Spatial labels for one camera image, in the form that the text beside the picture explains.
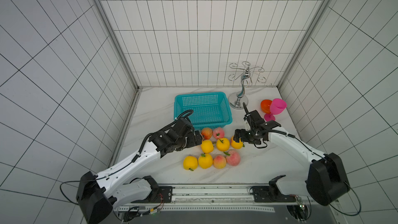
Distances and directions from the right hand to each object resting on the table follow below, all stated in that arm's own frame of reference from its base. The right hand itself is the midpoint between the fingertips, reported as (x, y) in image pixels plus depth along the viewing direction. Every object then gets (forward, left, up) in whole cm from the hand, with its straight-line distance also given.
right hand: (239, 136), depth 86 cm
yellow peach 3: (-5, +2, -2) cm, 6 cm away
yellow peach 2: (-5, +10, -1) cm, 11 cm away
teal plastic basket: (+22, +17, -7) cm, 29 cm away
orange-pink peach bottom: (-15, +12, -1) cm, 19 cm away
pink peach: (-13, +4, 0) cm, 14 cm away
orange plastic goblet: (+26, -21, -4) cm, 33 cm away
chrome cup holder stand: (+31, -3, -5) cm, 31 cm away
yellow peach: (-7, +19, -1) cm, 20 cm away
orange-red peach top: (+2, +19, -1) cm, 19 cm away
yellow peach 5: (-15, +19, 0) cm, 24 cm away
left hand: (-9, +26, +7) cm, 28 cm away
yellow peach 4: (-16, +27, -1) cm, 31 cm away
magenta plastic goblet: (+15, -21, +9) cm, 28 cm away
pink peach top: (+1, +12, 0) cm, 12 cm away
